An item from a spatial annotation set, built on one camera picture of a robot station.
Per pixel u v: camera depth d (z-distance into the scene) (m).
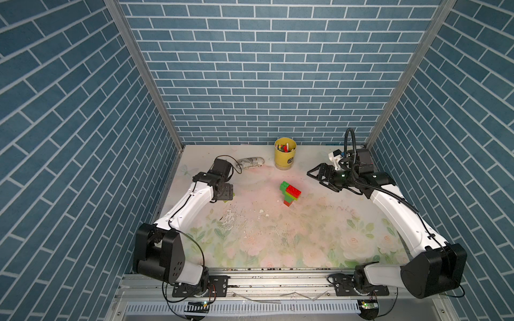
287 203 0.96
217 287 0.73
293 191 0.87
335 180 0.68
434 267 0.39
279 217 0.92
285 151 1.01
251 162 1.09
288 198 0.89
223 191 0.61
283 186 0.88
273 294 0.74
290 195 0.87
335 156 0.74
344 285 0.74
